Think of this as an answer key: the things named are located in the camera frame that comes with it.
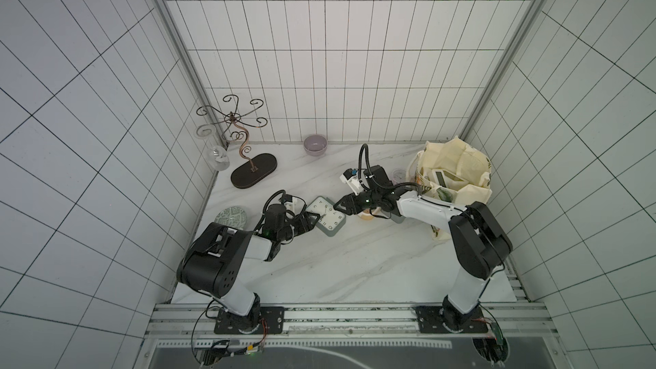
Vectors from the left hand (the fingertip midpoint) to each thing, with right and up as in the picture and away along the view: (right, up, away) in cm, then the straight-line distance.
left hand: (313, 221), depth 92 cm
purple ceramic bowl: (-1, +30, +23) cm, 37 cm away
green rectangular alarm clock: (+6, 0, +1) cm, 6 cm away
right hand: (+10, +9, -2) cm, 13 cm away
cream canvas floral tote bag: (+53, +18, +4) cm, 56 cm away
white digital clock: (+48, +16, -2) cm, 51 cm away
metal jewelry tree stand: (-26, +35, -5) cm, 44 cm away
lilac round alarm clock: (+36, +16, +15) cm, 42 cm away
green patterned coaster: (-30, +2, +1) cm, 30 cm away
